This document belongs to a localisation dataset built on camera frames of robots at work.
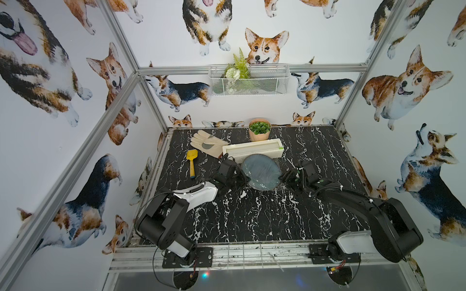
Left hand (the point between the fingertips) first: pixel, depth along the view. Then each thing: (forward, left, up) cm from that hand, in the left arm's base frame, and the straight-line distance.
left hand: (255, 176), depth 87 cm
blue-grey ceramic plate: (+5, -4, -4) cm, 8 cm away
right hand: (-1, -12, -2) cm, 12 cm away
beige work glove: (+28, +27, -9) cm, 40 cm away
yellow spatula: (+20, +35, -9) cm, 41 cm away
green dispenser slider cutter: (+18, -16, -2) cm, 24 cm away
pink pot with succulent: (+27, -4, +4) cm, 27 cm away
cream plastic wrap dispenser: (+19, -12, -3) cm, 23 cm away
